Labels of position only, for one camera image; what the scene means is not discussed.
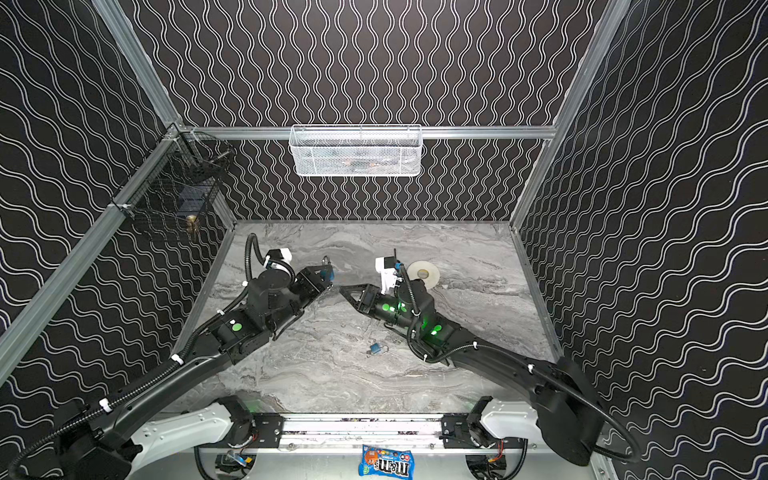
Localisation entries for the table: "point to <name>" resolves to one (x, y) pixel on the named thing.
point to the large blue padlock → (327, 272)
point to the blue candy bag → (384, 461)
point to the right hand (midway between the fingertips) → (341, 293)
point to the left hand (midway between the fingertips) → (337, 269)
